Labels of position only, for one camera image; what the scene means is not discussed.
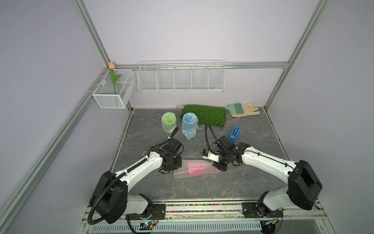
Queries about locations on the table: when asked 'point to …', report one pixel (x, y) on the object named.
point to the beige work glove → (249, 109)
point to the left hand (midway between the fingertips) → (178, 167)
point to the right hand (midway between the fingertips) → (215, 161)
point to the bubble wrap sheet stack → (186, 163)
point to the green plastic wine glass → (168, 121)
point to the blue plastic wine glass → (190, 121)
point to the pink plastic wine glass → (199, 171)
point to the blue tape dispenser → (234, 133)
